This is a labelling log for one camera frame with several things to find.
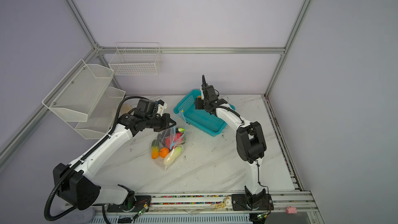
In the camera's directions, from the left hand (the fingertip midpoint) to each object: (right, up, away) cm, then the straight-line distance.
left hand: (175, 124), depth 76 cm
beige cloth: (-43, +8, +35) cm, 56 cm away
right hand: (+10, +12, +17) cm, 24 cm away
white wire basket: (-32, +38, +20) cm, 54 cm away
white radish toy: (-3, -18, +8) cm, 20 cm away
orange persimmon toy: (-8, -17, +10) cm, 21 cm away
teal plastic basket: (+11, 0, +31) cm, 33 cm away
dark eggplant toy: (-8, -7, +6) cm, 12 cm away
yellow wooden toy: (+22, -38, -5) cm, 44 cm away
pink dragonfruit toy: (-2, -8, -2) cm, 9 cm away
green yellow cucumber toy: (-13, -15, +10) cm, 22 cm away
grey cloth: (-40, -41, -8) cm, 58 cm away
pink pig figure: (+55, -39, -6) cm, 68 cm away
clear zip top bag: (+1, -3, +10) cm, 11 cm away
